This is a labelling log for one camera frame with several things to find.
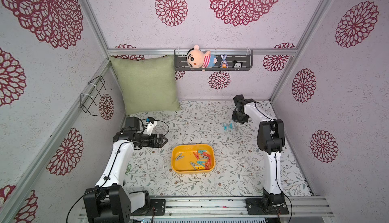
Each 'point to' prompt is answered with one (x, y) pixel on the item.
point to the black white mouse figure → (237, 65)
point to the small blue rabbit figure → (224, 64)
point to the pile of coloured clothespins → (206, 164)
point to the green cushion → (147, 85)
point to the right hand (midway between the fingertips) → (237, 118)
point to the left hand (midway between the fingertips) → (159, 141)
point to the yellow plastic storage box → (191, 158)
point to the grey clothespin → (180, 157)
